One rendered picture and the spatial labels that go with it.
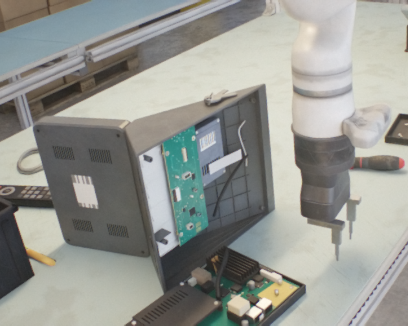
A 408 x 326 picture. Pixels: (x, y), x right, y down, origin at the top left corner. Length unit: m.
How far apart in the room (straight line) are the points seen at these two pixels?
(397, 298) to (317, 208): 1.56
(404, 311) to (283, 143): 1.23
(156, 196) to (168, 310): 0.14
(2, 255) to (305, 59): 0.47
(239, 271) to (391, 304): 1.53
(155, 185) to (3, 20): 3.51
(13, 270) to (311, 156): 0.44
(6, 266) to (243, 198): 0.35
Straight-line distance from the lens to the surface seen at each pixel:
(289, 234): 0.85
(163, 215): 0.74
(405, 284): 2.32
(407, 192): 0.95
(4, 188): 1.09
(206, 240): 0.84
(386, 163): 0.99
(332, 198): 0.72
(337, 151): 0.69
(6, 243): 0.82
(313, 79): 0.65
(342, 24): 0.68
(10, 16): 4.18
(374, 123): 0.67
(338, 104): 0.66
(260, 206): 0.88
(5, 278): 0.84
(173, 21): 2.66
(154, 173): 0.71
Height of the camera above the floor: 1.49
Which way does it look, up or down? 28 degrees down
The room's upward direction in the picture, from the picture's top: 8 degrees counter-clockwise
